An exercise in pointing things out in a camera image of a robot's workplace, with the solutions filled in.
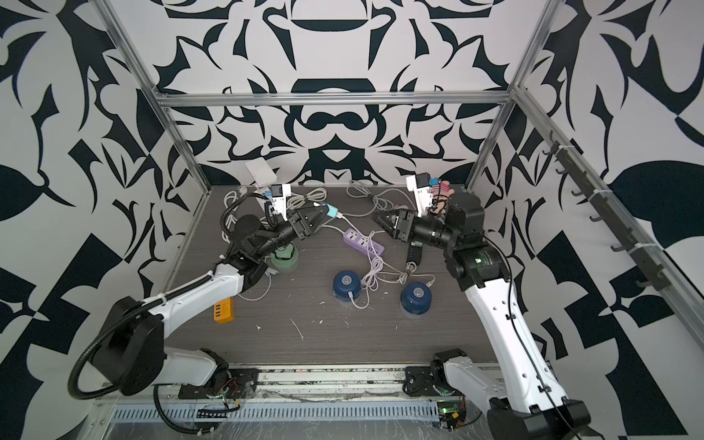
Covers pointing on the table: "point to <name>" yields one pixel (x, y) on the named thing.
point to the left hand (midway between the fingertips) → (324, 203)
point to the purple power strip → (363, 243)
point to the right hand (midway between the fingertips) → (376, 215)
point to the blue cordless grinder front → (416, 299)
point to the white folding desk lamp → (261, 172)
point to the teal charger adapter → (332, 211)
